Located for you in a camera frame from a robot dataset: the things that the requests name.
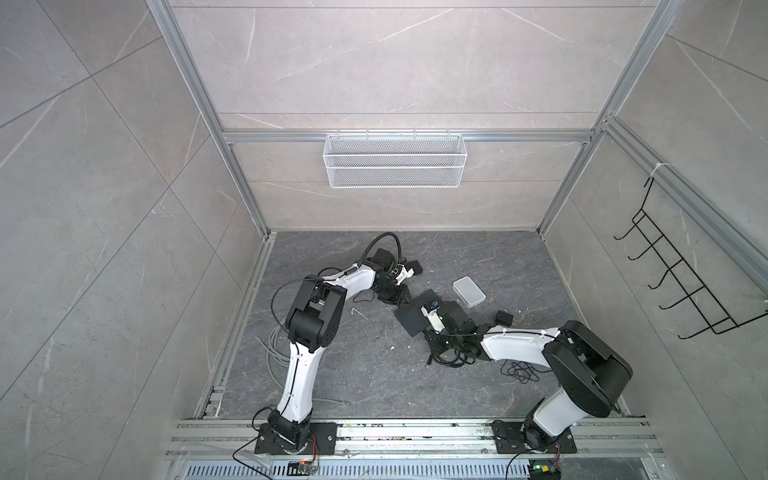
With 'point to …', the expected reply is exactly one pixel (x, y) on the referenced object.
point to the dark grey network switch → (412, 316)
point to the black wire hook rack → (716, 316)
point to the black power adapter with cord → (386, 259)
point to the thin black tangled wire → (523, 371)
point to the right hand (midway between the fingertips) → (427, 333)
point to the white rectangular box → (468, 291)
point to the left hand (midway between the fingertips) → (412, 301)
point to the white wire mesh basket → (390, 161)
